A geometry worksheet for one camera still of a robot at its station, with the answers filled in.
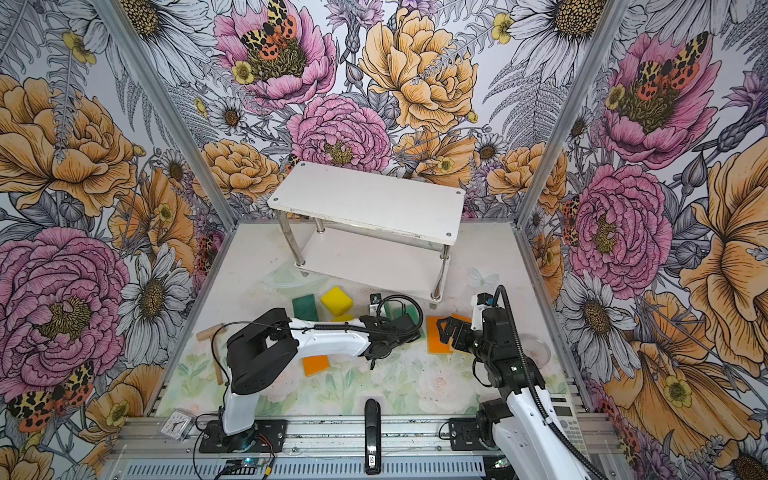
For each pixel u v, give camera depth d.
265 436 0.73
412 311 0.78
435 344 0.89
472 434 0.74
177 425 0.75
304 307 0.94
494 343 0.59
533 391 0.50
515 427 0.61
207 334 0.89
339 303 0.98
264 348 0.54
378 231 0.74
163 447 0.76
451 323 0.71
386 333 0.72
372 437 0.71
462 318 0.72
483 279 1.05
